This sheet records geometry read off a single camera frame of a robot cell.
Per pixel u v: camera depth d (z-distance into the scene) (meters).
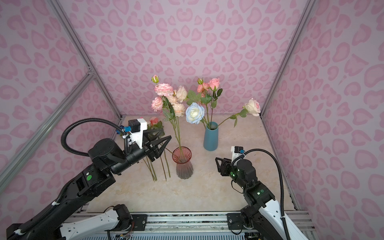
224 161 0.66
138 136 0.46
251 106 0.63
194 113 0.61
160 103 0.63
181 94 0.73
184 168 0.90
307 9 0.70
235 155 0.66
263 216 0.57
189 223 0.74
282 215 0.47
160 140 0.49
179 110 0.70
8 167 0.51
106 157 0.38
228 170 0.65
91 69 0.91
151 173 0.90
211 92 0.80
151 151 0.47
